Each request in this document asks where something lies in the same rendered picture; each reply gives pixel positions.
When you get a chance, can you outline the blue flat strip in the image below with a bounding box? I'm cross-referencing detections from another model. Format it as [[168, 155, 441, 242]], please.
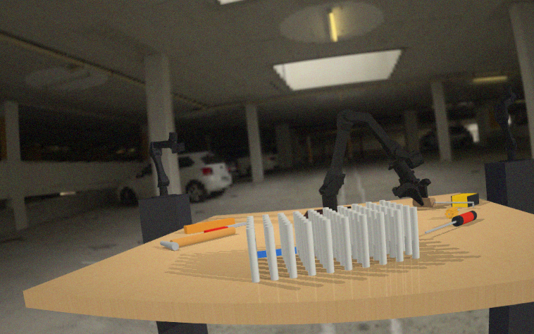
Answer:
[[257, 247, 297, 258]]

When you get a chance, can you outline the orange rectangular bar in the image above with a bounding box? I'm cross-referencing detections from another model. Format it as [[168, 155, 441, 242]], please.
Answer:
[[183, 218, 235, 234]]

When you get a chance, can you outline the yellow screwdriver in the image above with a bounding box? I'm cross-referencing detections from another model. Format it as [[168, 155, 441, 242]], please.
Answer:
[[445, 207, 459, 219]]

